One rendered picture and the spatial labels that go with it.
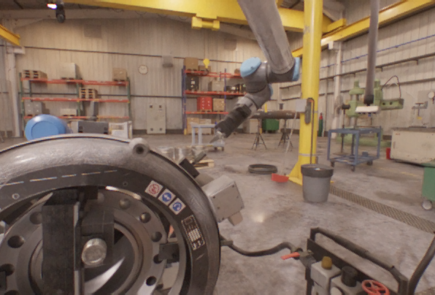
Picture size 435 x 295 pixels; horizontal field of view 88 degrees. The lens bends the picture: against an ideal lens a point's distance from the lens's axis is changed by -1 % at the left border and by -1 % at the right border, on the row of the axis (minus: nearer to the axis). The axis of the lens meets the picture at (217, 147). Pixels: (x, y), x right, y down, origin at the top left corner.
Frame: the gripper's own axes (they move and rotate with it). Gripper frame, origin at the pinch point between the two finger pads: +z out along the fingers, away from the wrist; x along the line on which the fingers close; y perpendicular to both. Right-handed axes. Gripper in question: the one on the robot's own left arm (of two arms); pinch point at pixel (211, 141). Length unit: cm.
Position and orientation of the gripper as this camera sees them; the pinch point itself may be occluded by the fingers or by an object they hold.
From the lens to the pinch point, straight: 96.5
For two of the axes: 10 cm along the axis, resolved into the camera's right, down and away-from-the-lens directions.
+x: -6.8, -7.3, -1.0
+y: -2.3, 0.8, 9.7
